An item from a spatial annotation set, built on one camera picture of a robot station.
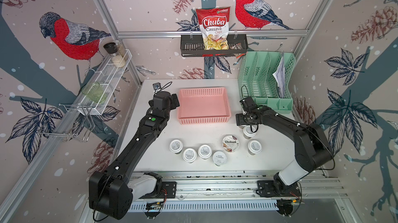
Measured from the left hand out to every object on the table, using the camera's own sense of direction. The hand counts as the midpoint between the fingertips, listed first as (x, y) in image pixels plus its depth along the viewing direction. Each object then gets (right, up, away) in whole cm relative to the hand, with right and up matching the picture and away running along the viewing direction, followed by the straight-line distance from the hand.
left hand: (169, 93), depth 80 cm
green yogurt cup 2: (+11, -32, -1) cm, 34 cm away
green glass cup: (-33, +1, -10) cm, 34 cm away
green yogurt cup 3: (+19, -31, 0) cm, 36 cm away
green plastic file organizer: (+60, +11, +40) cm, 73 cm away
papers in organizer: (+64, +11, +11) cm, 65 cm away
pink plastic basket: (+18, -9, +22) cm, 29 cm away
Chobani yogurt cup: (+33, -28, +4) cm, 44 cm away
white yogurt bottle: (+43, -21, +4) cm, 48 cm away
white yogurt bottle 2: (+46, -29, +2) cm, 54 cm away
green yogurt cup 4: (+26, -34, -2) cm, 43 cm away
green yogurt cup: (+3, -29, +2) cm, 29 cm away
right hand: (+42, -16, +14) cm, 47 cm away
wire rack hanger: (-38, -13, -13) cm, 42 cm away
